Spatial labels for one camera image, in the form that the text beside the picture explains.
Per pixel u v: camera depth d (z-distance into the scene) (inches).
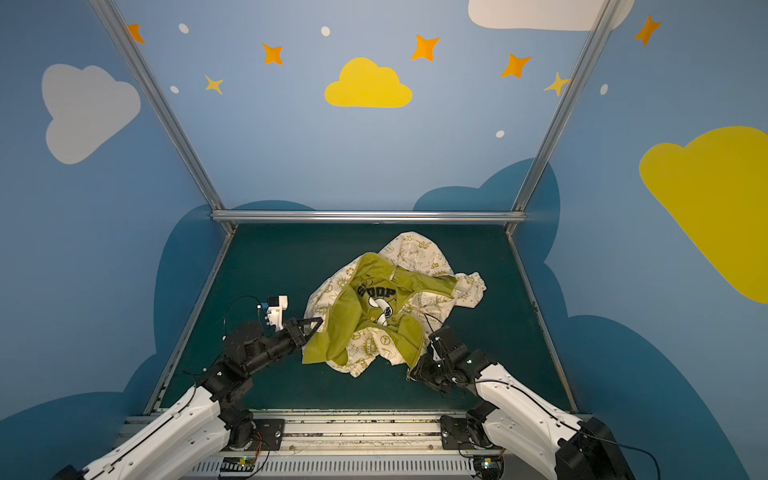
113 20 27.3
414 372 32.1
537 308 41.1
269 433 29.5
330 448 28.9
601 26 28.2
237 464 28.8
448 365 25.2
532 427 18.6
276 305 28.4
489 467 28.9
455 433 29.5
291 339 26.2
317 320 29.8
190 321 39.0
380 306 37.7
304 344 27.9
